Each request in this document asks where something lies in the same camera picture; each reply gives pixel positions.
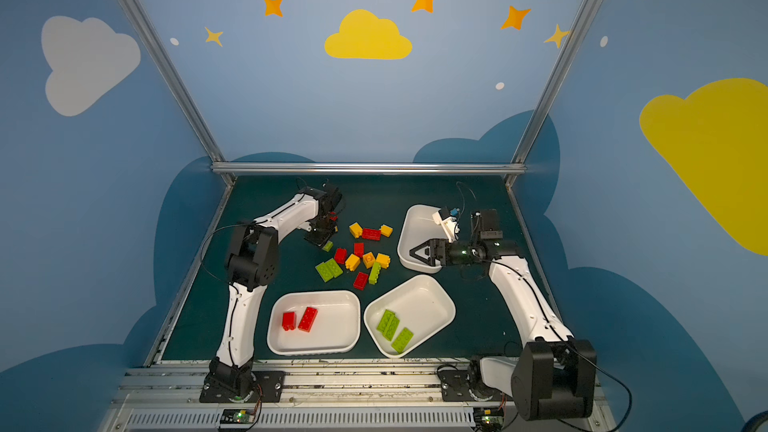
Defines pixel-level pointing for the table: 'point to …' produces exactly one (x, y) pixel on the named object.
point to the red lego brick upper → (371, 234)
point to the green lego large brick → (329, 269)
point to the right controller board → (488, 416)
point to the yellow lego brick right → (383, 259)
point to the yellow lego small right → (386, 230)
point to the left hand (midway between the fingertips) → (328, 237)
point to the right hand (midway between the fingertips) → (424, 250)
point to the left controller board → (237, 418)
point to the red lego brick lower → (360, 281)
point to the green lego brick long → (388, 324)
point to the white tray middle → (407, 316)
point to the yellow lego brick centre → (352, 262)
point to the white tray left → (336, 329)
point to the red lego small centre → (359, 249)
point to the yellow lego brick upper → (356, 230)
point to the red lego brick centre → (340, 255)
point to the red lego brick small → (289, 321)
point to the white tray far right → (419, 226)
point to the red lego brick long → (308, 318)
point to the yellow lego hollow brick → (369, 259)
